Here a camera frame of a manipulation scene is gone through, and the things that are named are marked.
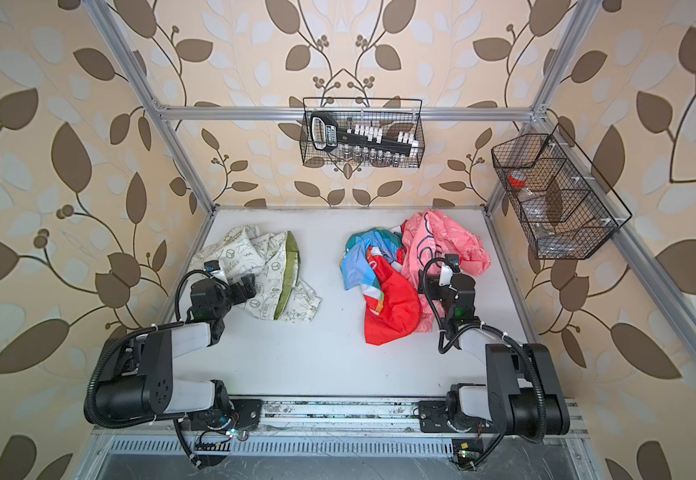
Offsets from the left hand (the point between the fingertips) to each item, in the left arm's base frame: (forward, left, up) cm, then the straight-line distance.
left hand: (239, 276), depth 92 cm
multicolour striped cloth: (+4, -37, 0) cm, 37 cm away
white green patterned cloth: (+6, -9, 0) cm, 11 cm away
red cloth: (-9, -50, -1) cm, 51 cm away
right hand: (+2, -61, +2) cm, 61 cm away
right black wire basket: (+14, -90, +24) cm, 94 cm away
